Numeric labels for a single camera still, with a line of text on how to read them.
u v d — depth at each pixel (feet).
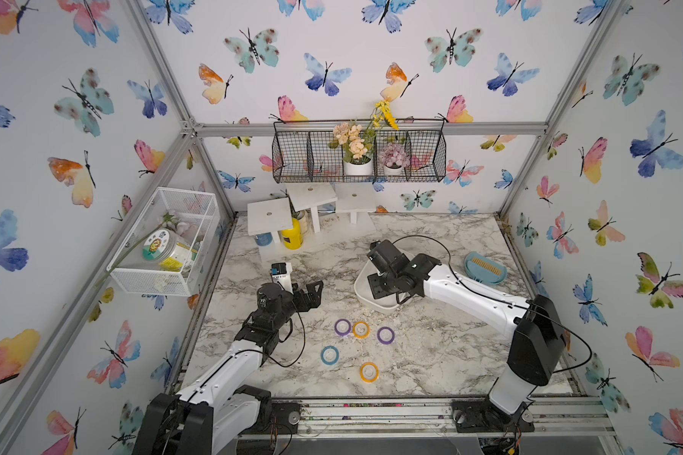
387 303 2.83
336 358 2.76
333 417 2.49
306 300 2.46
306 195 3.15
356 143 2.65
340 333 2.91
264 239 3.44
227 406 1.88
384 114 2.68
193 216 2.64
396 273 2.00
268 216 3.26
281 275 2.42
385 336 2.91
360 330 2.92
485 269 3.34
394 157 2.84
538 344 1.43
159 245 2.07
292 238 3.36
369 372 2.67
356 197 3.44
